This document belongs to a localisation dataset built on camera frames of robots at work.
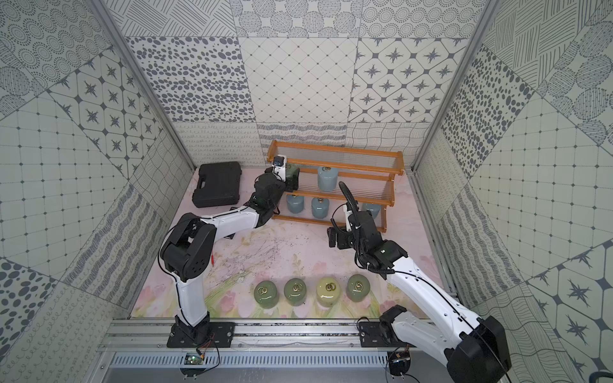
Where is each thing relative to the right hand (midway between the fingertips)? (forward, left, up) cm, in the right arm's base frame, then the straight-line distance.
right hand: (342, 231), depth 81 cm
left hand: (+22, +16, +9) cm, 29 cm away
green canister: (-19, +25, -8) cm, 32 cm away
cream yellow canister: (-18, +5, -7) cm, 20 cm away
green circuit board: (-36, +46, -17) cm, 61 cm away
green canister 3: (+20, +19, +9) cm, 30 cm away
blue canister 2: (+17, +18, -7) cm, 26 cm away
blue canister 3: (+15, +8, -7) cm, 19 cm away
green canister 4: (-16, -5, -8) cm, 19 cm away
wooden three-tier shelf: (+18, +11, -1) cm, 21 cm away
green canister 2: (-18, +16, -7) cm, 25 cm away
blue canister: (+19, +5, +7) cm, 21 cm away
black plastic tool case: (+31, +56, -11) cm, 66 cm away
